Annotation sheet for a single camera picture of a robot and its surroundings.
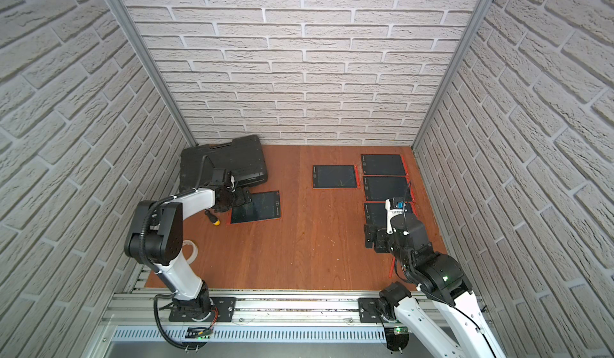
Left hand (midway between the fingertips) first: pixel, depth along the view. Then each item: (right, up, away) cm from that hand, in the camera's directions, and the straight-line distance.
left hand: (246, 195), depth 98 cm
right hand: (+50, -6, -29) cm, 58 cm away
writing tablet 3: (+55, -9, -2) cm, 55 cm away
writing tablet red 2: (+8, -4, 0) cm, 9 cm away
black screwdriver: (-11, -9, -6) cm, 16 cm away
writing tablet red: (+39, +8, +9) cm, 41 cm away
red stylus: (+57, -24, -16) cm, 64 cm away
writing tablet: (+60, +13, +15) cm, 63 cm away
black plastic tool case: (-4, +16, +8) cm, 18 cm away
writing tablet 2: (+58, +3, +6) cm, 58 cm away
